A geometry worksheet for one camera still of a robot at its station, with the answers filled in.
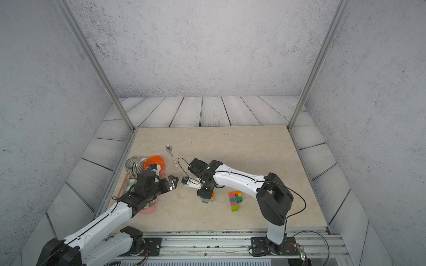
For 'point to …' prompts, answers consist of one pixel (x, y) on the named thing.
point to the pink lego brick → (232, 196)
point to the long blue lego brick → (207, 199)
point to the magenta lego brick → (234, 203)
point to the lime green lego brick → (234, 208)
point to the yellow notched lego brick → (239, 194)
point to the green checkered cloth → (130, 185)
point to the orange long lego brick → (213, 195)
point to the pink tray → (152, 209)
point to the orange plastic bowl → (155, 159)
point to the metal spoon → (169, 148)
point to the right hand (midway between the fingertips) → (205, 192)
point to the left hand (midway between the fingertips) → (174, 181)
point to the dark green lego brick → (238, 199)
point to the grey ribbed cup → (134, 166)
